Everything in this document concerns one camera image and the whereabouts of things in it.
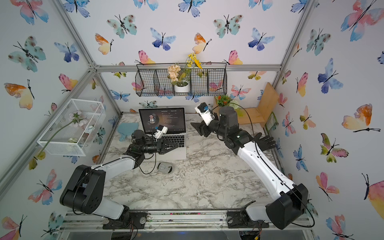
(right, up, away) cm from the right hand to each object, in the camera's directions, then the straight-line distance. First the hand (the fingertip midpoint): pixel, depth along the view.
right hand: (197, 115), depth 71 cm
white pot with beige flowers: (-10, +21, +21) cm, 32 cm away
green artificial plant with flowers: (+18, +11, +25) cm, 33 cm away
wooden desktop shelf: (+46, +12, +27) cm, 54 cm away
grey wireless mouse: (-19, -29, +18) cm, 39 cm away
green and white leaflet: (+54, -2, +39) cm, 66 cm away
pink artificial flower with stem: (-58, -2, +1) cm, 58 cm away
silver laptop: (-16, 0, +30) cm, 34 cm away
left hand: (-10, -15, +5) cm, 18 cm away
